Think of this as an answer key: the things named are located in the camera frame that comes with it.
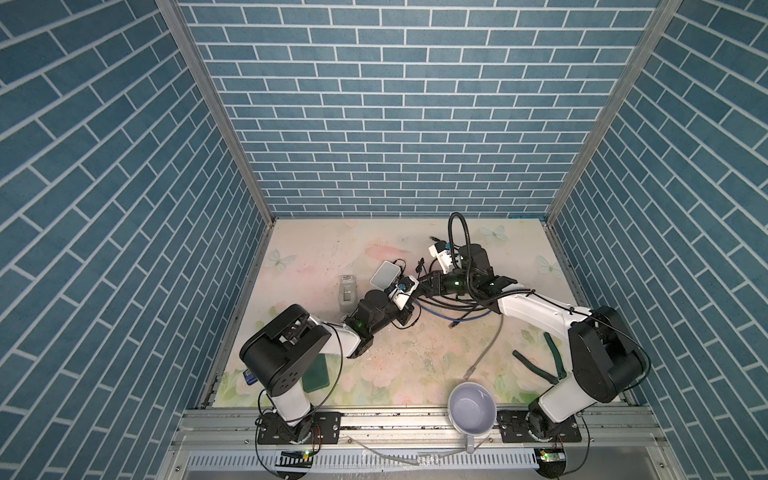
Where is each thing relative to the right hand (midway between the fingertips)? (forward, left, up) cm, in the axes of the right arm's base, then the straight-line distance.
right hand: (413, 280), depth 84 cm
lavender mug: (-29, -17, -17) cm, 37 cm away
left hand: (-1, -1, -5) cm, 6 cm away
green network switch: (-24, +25, -14) cm, 37 cm away
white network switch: (+11, +10, -14) cm, 21 cm away
